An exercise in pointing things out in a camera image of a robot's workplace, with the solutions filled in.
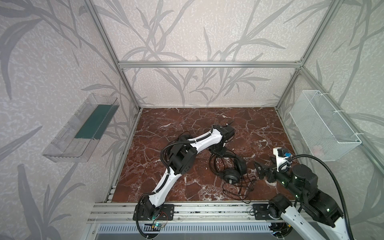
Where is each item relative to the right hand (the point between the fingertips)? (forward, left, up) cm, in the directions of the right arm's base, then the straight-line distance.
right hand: (261, 155), depth 68 cm
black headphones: (+22, +38, -17) cm, 48 cm away
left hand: (+14, +17, -21) cm, 31 cm away
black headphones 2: (+3, +10, -24) cm, 26 cm away
